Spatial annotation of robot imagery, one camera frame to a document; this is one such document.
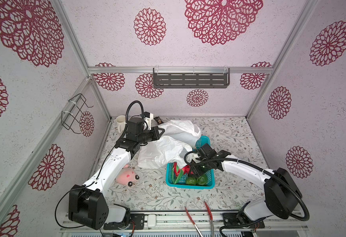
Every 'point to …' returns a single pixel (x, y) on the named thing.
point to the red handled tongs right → (211, 218)
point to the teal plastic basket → (182, 183)
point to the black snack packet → (158, 120)
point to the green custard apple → (191, 180)
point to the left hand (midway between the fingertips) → (164, 132)
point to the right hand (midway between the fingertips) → (192, 169)
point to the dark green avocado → (202, 180)
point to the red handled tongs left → (193, 221)
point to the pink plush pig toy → (127, 176)
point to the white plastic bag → (172, 147)
